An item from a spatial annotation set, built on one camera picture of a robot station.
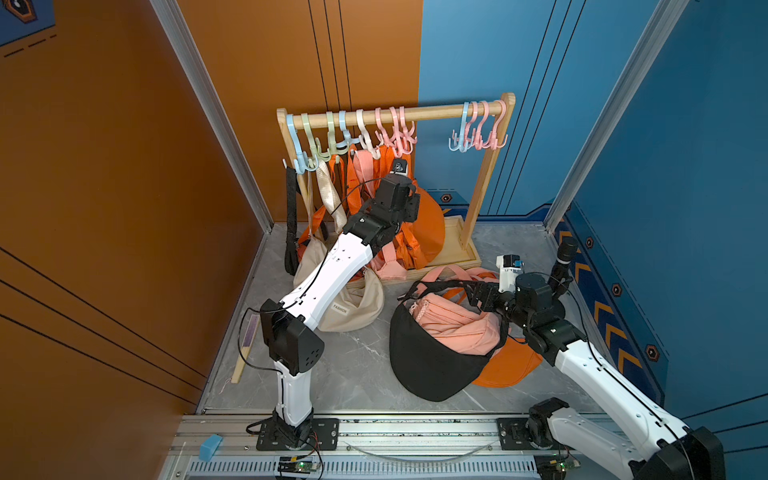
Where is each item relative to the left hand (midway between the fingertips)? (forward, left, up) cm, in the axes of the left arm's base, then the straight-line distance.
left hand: (404, 190), depth 78 cm
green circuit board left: (-57, +25, -37) cm, 72 cm away
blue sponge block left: (-54, +46, -33) cm, 78 cm away
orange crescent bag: (+10, -8, -29) cm, 32 cm away
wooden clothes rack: (+8, -24, -32) cm, 41 cm away
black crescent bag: (-35, -8, -32) cm, 48 cm away
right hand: (-18, -20, -17) cm, 32 cm away
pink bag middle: (-10, +5, -19) cm, 22 cm away
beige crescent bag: (-19, +12, -27) cm, 35 cm away
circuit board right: (-56, -36, -37) cm, 77 cm away
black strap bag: (-6, +33, -19) cm, 39 cm away
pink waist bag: (-24, -15, -29) cm, 41 cm away
